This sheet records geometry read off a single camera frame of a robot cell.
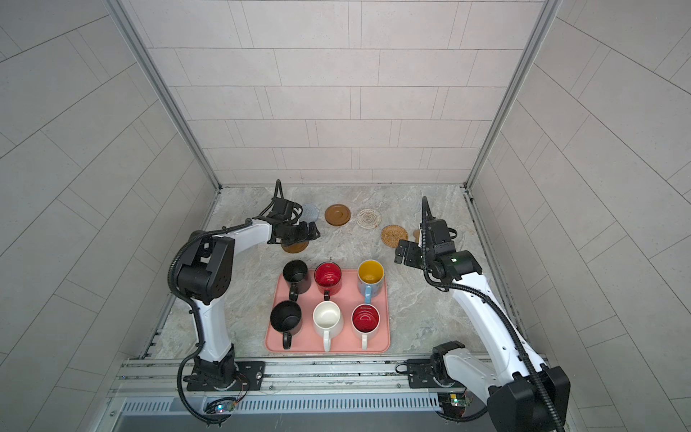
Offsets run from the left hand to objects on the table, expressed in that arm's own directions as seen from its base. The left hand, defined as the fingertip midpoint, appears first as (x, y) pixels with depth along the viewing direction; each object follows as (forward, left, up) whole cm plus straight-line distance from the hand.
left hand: (318, 230), depth 99 cm
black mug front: (-31, +6, 0) cm, 32 cm away
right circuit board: (-51, -40, -2) cm, 64 cm away
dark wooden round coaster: (-7, +8, -2) cm, 10 cm away
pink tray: (-37, -1, -1) cm, 37 cm away
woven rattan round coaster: (0, -28, -3) cm, 28 cm away
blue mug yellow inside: (-19, -19, 0) cm, 27 cm away
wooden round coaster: (+9, -7, -2) cm, 12 cm away
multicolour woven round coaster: (+7, -19, -2) cm, 20 cm away
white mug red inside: (-32, -17, 0) cm, 37 cm away
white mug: (-32, -6, -1) cm, 33 cm away
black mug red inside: (-19, -5, 0) cm, 20 cm away
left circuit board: (-52, +19, +2) cm, 56 cm away
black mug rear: (-18, +5, +4) cm, 20 cm away
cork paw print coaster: (0, -38, -3) cm, 38 cm away
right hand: (-16, -29, +13) cm, 36 cm away
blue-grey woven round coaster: (+8, +4, 0) cm, 9 cm away
